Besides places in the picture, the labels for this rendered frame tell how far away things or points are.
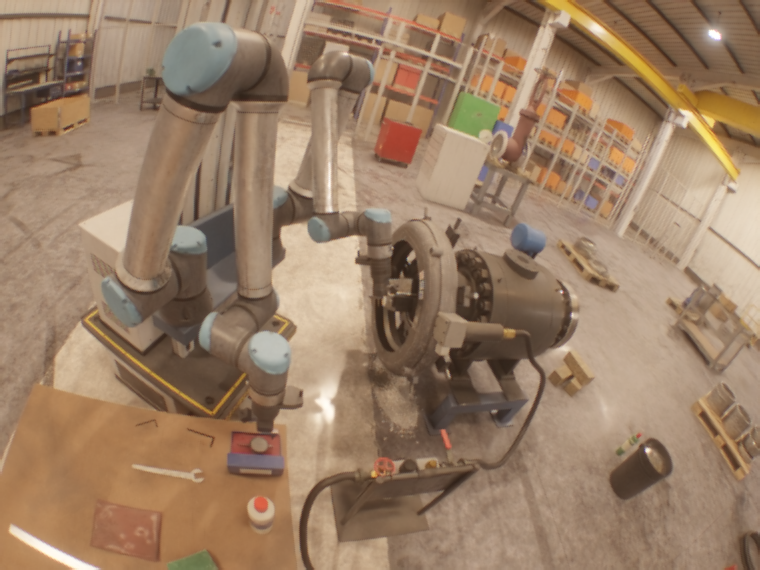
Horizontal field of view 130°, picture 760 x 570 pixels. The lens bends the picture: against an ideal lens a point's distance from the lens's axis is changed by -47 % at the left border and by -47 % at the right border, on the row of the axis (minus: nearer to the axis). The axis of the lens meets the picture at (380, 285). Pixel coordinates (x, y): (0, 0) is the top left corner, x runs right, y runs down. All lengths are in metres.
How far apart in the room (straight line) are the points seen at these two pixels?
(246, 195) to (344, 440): 1.32
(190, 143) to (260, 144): 0.15
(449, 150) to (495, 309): 3.91
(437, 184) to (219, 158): 4.37
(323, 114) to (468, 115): 7.63
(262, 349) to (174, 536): 0.63
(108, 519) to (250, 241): 0.87
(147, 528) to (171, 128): 0.95
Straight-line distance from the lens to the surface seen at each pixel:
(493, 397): 1.93
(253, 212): 0.70
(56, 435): 1.30
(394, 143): 6.71
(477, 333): 1.29
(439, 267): 1.32
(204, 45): 0.53
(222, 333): 0.75
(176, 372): 1.49
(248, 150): 0.67
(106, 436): 1.22
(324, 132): 1.10
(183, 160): 0.61
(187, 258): 0.96
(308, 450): 1.66
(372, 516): 1.59
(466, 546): 1.74
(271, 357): 0.69
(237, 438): 1.13
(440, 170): 5.26
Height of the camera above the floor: 1.48
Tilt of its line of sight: 32 degrees down
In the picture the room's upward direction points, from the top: 20 degrees clockwise
